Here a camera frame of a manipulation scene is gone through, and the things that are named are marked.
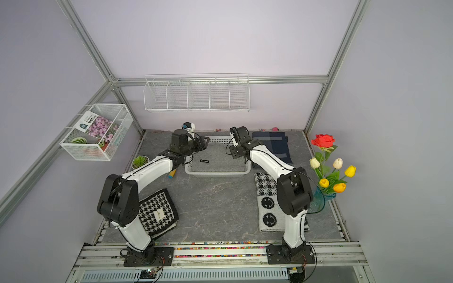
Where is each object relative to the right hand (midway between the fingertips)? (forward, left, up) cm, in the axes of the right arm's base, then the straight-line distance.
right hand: (237, 147), depth 94 cm
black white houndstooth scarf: (-31, +38, -10) cm, 50 cm away
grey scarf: (0, +12, -10) cm, 16 cm away
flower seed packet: (-5, +59, +20) cm, 63 cm away
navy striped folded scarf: (+13, -26, -12) cm, 31 cm away
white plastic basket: (-13, +23, +6) cm, 27 cm away
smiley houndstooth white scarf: (-33, -15, -10) cm, 38 cm away
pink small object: (+29, -28, -16) cm, 43 cm away
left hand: (+1, +15, +5) cm, 16 cm away
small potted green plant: (-6, +53, -4) cm, 53 cm away
